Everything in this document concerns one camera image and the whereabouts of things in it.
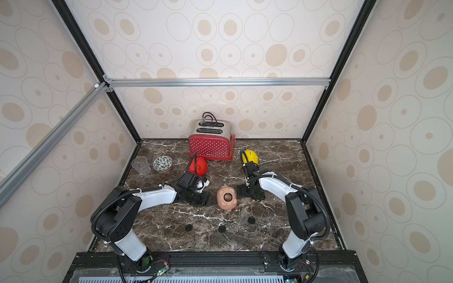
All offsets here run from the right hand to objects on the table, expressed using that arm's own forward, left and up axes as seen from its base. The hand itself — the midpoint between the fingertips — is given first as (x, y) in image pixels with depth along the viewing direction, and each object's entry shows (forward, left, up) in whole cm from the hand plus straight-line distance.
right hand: (251, 196), depth 91 cm
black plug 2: (-16, +14, -3) cm, 22 cm away
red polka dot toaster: (+26, +22, +15) cm, 37 cm away
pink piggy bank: (-4, +12, +5) cm, 14 cm away
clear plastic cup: (+16, +65, +2) cm, 67 cm away
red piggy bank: (+13, +27, +7) cm, 31 cm away
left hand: (-6, +18, +2) cm, 19 cm away
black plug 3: (-12, 0, -2) cm, 12 cm away
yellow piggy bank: (+19, 0, +9) cm, 21 cm away
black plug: (-17, +30, -1) cm, 34 cm away
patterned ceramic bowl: (+19, +53, +1) cm, 57 cm away
